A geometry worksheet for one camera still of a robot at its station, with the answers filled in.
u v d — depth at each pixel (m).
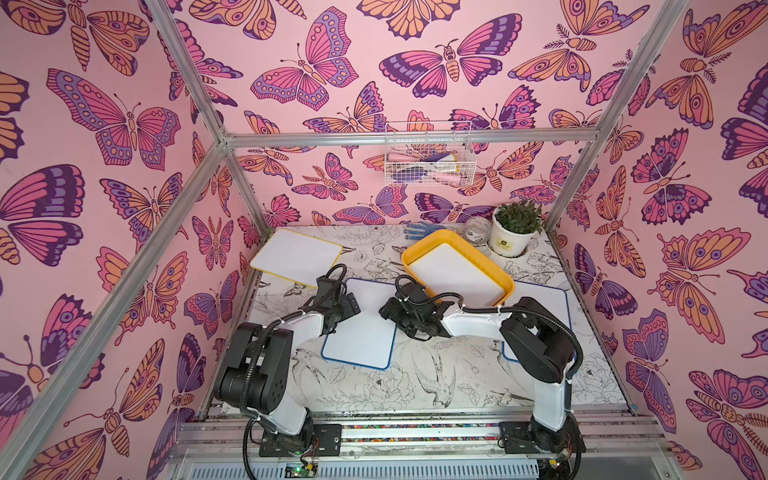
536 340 0.49
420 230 1.20
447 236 1.11
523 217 1.00
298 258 1.14
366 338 0.95
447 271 1.05
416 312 0.73
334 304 0.68
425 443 0.74
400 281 0.81
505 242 1.06
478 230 1.16
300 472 0.72
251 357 0.47
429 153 0.95
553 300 1.02
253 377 0.43
